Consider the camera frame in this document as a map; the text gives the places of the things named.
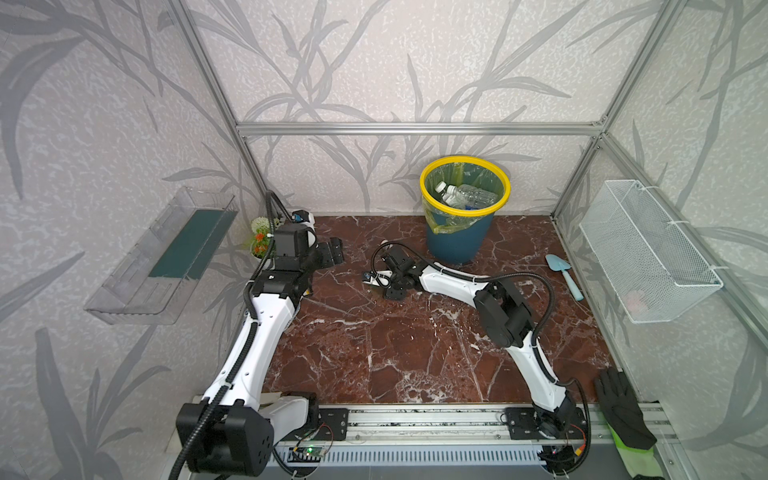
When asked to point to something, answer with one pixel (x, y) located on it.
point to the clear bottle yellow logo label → (448, 198)
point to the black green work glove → (631, 434)
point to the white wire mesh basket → (651, 266)
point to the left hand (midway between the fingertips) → (331, 234)
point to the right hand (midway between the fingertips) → (389, 270)
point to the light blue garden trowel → (557, 264)
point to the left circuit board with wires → (312, 446)
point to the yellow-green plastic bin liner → (456, 174)
